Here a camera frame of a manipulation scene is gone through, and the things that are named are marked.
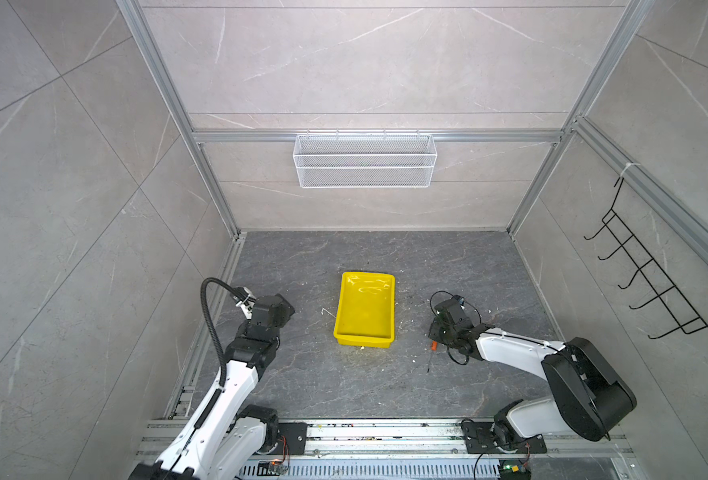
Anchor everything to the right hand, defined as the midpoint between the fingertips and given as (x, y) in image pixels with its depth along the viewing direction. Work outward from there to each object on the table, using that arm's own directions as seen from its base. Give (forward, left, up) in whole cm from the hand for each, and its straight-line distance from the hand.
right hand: (433, 325), depth 94 cm
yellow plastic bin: (+5, +22, 0) cm, 22 cm away
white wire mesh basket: (+47, +20, +30) cm, 60 cm away
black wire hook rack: (-15, -43, +32) cm, 56 cm away
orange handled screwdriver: (-8, +2, +1) cm, 8 cm away
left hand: (+1, +48, +17) cm, 51 cm away
